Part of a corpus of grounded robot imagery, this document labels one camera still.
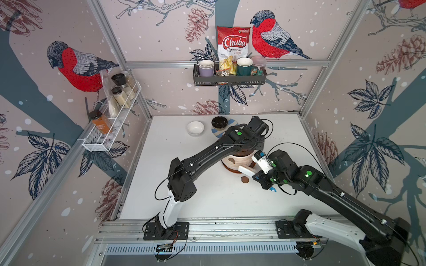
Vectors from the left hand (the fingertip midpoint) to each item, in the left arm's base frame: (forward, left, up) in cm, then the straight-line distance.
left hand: (262, 140), depth 76 cm
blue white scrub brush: (-12, +8, -8) cm, 16 cm away
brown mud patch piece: (-9, +6, -23) cm, 26 cm away
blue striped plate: (+31, +12, -23) cm, 41 cm away
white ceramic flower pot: (-5, +10, -9) cm, 14 cm away
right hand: (-13, +5, -9) cm, 16 cm away
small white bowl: (+26, +37, -22) cm, 50 cm away
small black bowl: (+29, +20, -20) cm, 41 cm away
